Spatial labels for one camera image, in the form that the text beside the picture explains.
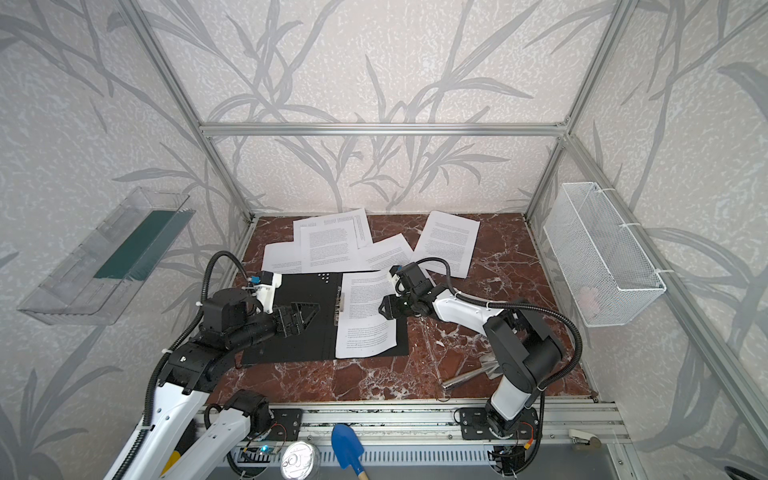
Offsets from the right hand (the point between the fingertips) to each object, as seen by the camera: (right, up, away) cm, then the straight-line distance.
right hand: (385, 300), depth 89 cm
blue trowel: (-8, -32, -19) cm, 38 cm away
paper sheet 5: (+23, +19, +24) cm, 39 cm away
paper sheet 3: (-22, +16, +22) cm, 35 cm away
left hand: (-17, +4, -19) cm, 25 cm away
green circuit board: (-29, -33, -19) cm, 48 cm away
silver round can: (-17, -31, -24) cm, 43 cm away
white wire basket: (+48, +10, -29) cm, 57 cm away
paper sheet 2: (-39, +12, +19) cm, 45 cm away
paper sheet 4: (0, +13, +19) cm, 23 cm away
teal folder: (-20, -12, -2) cm, 24 cm away
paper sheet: (-8, -9, +1) cm, 12 cm away
